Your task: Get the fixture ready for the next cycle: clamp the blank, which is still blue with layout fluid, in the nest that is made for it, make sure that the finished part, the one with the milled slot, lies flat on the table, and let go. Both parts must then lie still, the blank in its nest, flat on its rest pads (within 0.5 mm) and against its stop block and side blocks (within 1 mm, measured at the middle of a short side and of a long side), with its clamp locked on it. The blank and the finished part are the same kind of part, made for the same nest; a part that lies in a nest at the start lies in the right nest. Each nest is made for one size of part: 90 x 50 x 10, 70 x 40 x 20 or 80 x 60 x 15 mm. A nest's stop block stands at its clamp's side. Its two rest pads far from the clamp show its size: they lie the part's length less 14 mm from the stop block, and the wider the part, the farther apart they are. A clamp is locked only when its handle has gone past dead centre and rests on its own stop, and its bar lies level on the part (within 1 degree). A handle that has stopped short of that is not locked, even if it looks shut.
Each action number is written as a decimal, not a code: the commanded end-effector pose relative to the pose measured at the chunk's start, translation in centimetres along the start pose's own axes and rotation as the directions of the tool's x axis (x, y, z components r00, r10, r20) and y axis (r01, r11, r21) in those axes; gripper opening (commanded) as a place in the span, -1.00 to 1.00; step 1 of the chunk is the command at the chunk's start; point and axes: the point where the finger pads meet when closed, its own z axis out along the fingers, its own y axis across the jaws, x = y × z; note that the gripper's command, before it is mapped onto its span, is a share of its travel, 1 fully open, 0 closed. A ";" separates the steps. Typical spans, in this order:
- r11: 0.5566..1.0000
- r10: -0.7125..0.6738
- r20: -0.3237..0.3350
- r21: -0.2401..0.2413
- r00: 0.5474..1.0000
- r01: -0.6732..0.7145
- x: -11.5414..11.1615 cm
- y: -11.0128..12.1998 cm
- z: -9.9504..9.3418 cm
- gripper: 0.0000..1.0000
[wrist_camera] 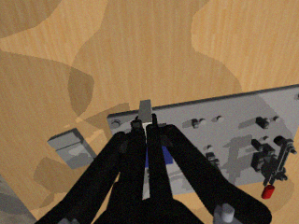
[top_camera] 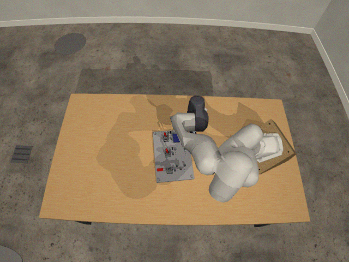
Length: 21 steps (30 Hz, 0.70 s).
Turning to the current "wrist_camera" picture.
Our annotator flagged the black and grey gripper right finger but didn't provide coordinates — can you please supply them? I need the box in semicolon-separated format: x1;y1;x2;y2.
144;99;272;224

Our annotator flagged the grey metal fixture plate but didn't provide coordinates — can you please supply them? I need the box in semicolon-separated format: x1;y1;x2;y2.
107;84;299;195

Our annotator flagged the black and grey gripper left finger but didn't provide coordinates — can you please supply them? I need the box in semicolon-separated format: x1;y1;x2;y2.
35;100;147;224

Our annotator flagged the grey metal block with milled slot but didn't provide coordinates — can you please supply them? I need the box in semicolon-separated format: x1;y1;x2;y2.
47;128;97;170

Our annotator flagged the blue rectangular plate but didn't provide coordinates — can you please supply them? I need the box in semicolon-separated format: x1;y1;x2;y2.
145;123;173;168

